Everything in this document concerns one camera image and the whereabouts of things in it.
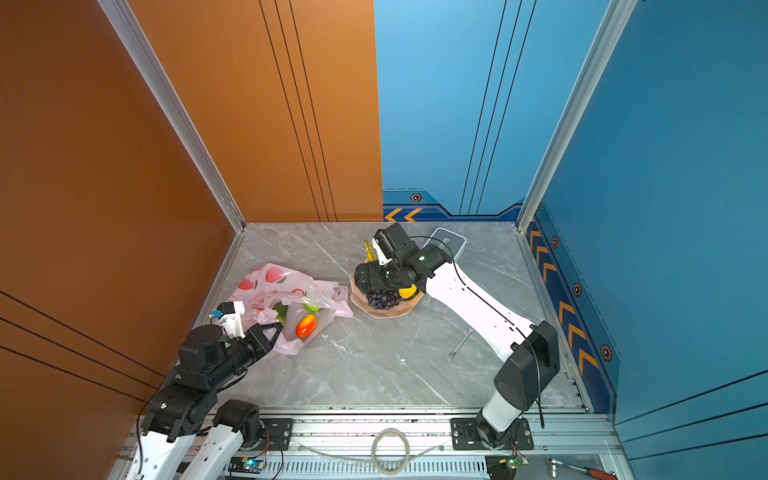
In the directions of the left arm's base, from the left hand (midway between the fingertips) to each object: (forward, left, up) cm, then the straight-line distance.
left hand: (286, 321), depth 72 cm
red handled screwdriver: (-27, -73, -19) cm, 80 cm away
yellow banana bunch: (+28, -18, -10) cm, 35 cm away
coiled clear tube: (-25, -21, -20) cm, 39 cm away
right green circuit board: (-25, -55, -19) cm, 64 cm away
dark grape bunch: (+15, -23, -14) cm, 31 cm away
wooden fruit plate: (+16, -15, -17) cm, 28 cm away
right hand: (+11, -20, +2) cm, 23 cm away
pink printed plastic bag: (+14, +10, -11) cm, 21 cm away
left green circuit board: (-27, +8, -21) cm, 35 cm away
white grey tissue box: (+43, -46, -18) cm, 65 cm away
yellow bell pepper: (+16, -30, -13) cm, 37 cm away
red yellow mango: (+7, 0, -17) cm, 18 cm away
